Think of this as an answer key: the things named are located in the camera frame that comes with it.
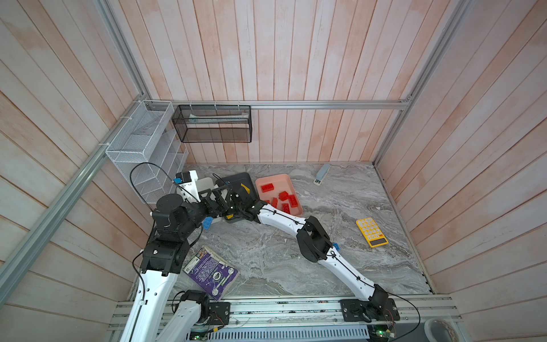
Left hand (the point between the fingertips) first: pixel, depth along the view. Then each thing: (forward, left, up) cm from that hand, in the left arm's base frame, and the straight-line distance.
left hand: (223, 193), depth 65 cm
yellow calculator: (+3, -60, -33) cm, 69 cm away
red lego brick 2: (+20, -26, -34) cm, 47 cm away
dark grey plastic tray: (+26, -1, -30) cm, 39 cm away
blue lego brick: (-4, -43, -33) cm, 54 cm away
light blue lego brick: (+5, +13, -28) cm, 32 cm away
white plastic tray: (+27, +18, -28) cm, 43 cm away
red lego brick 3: (+18, -17, -32) cm, 40 cm away
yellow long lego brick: (+26, -3, -32) cm, 42 cm away
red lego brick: (+28, -13, -33) cm, 45 cm away
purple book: (-15, +8, -32) cm, 36 cm away
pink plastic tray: (+31, -21, -33) cm, 50 cm away
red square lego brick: (+22, -22, -31) cm, 44 cm away
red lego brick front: (+16, -23, -33) cm, 43 cm away
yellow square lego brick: (+10, +4, -31) cm, 33 cm away
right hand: (+9, +12, -25) cm, 29 cm away
